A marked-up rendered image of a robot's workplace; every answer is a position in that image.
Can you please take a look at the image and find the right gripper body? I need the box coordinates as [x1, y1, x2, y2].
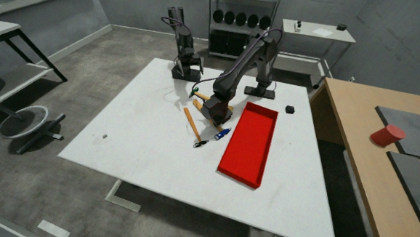
[179, 48, 202, 70]

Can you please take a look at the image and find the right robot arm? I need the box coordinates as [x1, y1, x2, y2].
[168, 7, 201, 77]

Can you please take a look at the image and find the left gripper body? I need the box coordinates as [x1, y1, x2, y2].
[211, 108, 233, 124]

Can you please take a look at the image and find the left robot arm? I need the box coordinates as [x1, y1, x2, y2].
[201, 31, 278, 120]

